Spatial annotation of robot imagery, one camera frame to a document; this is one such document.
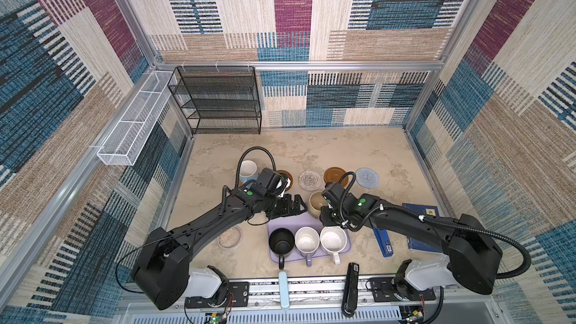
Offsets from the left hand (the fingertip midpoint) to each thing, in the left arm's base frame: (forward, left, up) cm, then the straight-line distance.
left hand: (299, 211), depth 79 cm
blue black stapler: (-8, -30, -9) cm, 32 cm away
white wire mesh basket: (+26, +70, +6) cm, 75 cm away
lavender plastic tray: (0, +1, -12) cm, 12 cm away
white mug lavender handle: (-6, -3, -10) cm, 13 cm away
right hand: (-1, -10, -7) cm, 12 cm away
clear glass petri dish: (-4, +26, -12) cm, 29 cm away
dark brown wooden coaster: (+22, +4, -11) cm, 25 cm away
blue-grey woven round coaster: (+21, -31, -12) cm, 39 cm away
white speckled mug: (-6, -13, -10) cm, 17 cm away
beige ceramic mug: (+5, -7, -2) cm, 8 cm away
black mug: (-7, +7, -11) cm, 14 cm away
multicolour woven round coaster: (+19, -6, -10) cm, 23 cm away
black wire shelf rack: (+56, +37, +6) cm, 67 cm away
